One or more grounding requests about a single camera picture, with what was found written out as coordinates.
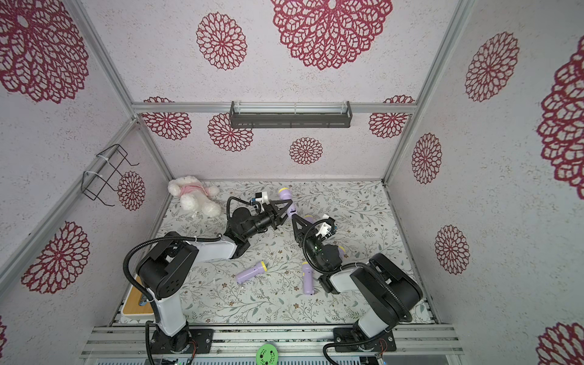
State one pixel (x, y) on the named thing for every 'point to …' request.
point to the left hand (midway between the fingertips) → (295, 205)
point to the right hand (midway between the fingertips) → (290, 217)
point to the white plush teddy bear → (195, 195)
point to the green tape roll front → (267, 354)
